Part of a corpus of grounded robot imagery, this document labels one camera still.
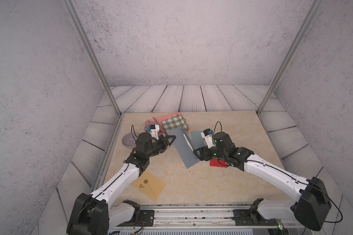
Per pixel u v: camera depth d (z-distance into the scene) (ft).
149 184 2.78
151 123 3.67
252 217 2.15
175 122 3.76
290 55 2.85
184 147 2.52
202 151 2.28
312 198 1.28
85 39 2.65
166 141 2.34
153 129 2.42
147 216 2.39
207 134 2.29
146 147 1.99
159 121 3.78
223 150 1.94
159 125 3.65
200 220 2.41
